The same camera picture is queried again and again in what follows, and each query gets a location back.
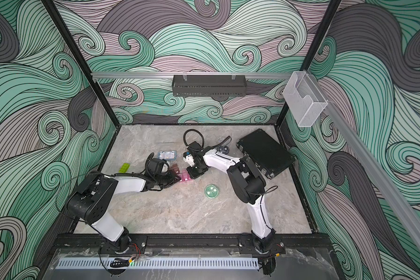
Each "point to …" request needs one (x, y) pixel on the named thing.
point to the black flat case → (268, 154)
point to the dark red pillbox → (176, 169)
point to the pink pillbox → (185, 177)
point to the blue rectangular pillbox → (170, 155)
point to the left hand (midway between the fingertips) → (181, 177)
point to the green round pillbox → (211, 191)
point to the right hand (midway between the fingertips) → (190, 177)
